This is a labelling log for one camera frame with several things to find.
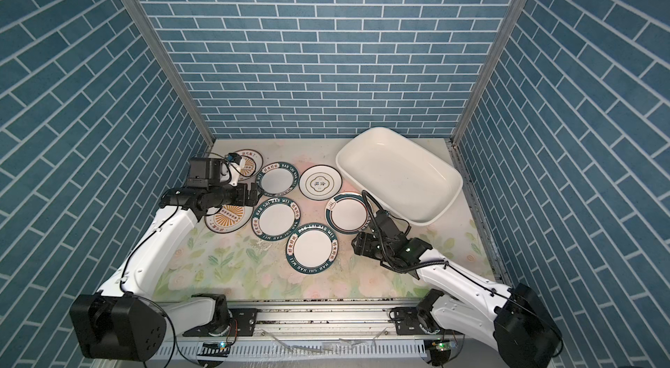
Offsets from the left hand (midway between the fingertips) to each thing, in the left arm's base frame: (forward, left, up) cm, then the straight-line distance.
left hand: (256, 188), depth 81 cm
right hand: (-13, -33, -12) cm, 38 cm away
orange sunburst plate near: (0, +14, -19) cm, 24 cm away
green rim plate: (+17, 0, -18) cm, 25 cm away
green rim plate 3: (-11, -17, -19) cm, 28 cm away
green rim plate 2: (0, -3, -18) cm, 18 cm away
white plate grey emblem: (+16, -18, -18) cm, 30 cm away
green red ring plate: (+2, -29, -19) cm, 35 cm away
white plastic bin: (+19, -53, -18) cm, 59 cm away
